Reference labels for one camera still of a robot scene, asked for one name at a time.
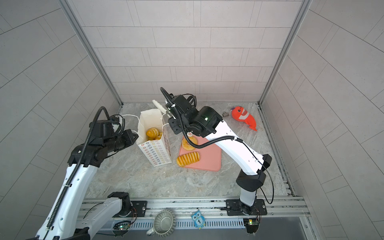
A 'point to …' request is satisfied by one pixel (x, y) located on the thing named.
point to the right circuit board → (251, 224)
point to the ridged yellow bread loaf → (188, 158)
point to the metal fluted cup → (164, 223)
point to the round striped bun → (152, 133)
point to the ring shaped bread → (186, 145)
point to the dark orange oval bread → (159, 137)
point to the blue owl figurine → (198, 219)
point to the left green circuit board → (121, 228)
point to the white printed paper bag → (157, 152)
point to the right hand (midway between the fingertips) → (175, 120)
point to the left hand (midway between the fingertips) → (142, 133)
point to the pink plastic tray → (210, 157)
